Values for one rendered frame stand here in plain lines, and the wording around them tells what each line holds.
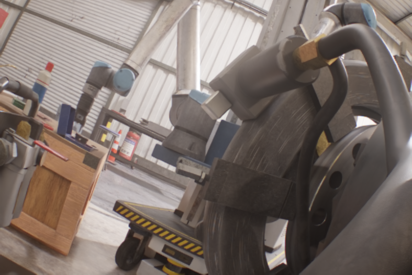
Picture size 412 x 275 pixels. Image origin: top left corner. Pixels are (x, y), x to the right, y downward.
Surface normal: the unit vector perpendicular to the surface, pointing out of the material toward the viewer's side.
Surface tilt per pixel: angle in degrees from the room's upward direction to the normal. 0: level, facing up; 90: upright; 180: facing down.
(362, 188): 85
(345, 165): 90
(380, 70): 77
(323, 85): 90
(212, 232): 108
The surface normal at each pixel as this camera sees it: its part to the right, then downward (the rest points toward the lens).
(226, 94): -0.71, 0.68
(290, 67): 0.21, -0.07
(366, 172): -0.83, -0.54
